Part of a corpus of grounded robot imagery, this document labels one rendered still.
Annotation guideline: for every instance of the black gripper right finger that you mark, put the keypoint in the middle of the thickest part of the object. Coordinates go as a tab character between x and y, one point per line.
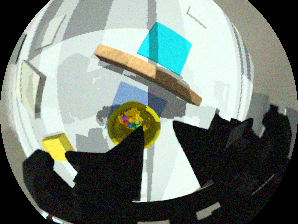
205	149

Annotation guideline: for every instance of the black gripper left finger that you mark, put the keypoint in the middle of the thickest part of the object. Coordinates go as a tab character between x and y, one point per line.
122	163

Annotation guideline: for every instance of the tan flat bar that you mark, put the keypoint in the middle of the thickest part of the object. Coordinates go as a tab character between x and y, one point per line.
148	72

